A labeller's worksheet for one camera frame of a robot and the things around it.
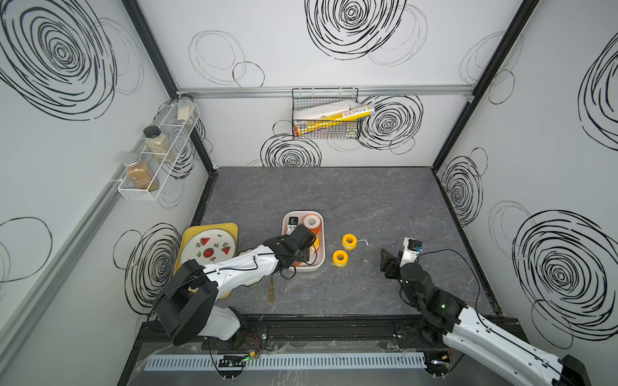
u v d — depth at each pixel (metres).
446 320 0.57
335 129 0.87
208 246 0.93
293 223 0.77
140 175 0.63
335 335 0.75
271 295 0.82
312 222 0.96
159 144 0.71
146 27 0.75
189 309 0.42
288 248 0.64
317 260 0.85
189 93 0.89
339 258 0.89
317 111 0.88
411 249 0.68
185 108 0.87
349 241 0.94
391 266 0.71
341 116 0.84
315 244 0.89
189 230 0.97
